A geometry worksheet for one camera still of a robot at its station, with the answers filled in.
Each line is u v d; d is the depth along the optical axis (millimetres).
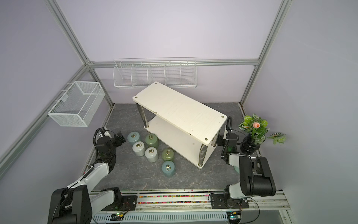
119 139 807
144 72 972
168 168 771
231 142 708
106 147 649
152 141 894
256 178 439
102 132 710
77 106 829
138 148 868
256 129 746
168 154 830
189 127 638
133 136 903
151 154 844
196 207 736
